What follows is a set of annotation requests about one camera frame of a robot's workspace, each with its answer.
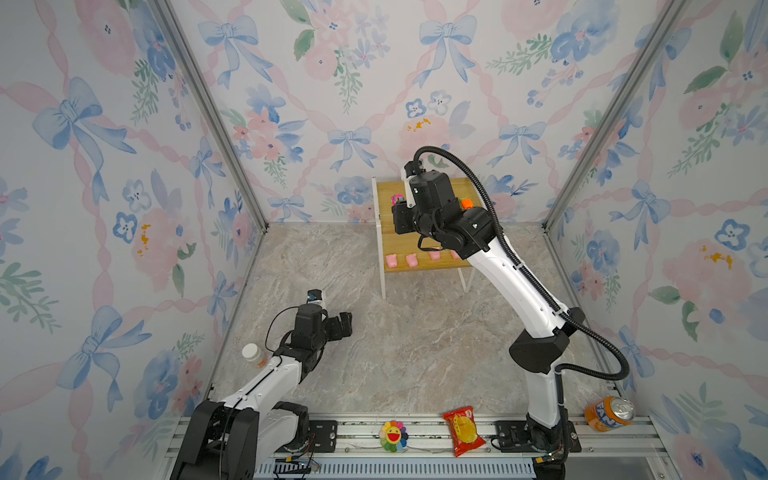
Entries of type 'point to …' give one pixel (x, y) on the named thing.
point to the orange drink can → (609, 413)
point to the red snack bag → (464, 432)
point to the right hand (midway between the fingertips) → (398, 204)
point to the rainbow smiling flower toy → (394, 436)
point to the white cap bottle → (252, 354)
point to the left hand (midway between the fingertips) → (338, 314)
